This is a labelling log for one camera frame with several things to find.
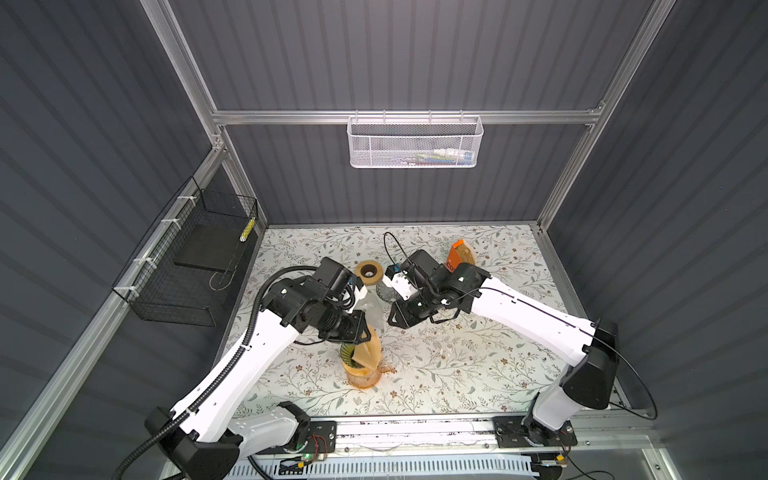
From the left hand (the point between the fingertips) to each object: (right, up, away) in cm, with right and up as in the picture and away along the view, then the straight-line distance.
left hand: (366, 336), depth 68 cm
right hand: (+6, +2, +5) cm, 8 cm away
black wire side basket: (-46, +14, +5) cm, 49 cm away
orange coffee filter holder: (+29, +19, +33) cm, 48 cm away
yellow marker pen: (-34, +26, +14) cm, 45 cm away
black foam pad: (-41, +21, +9) cm, 47 cm away
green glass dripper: (-6, -6, +7) cm, 11 cm away
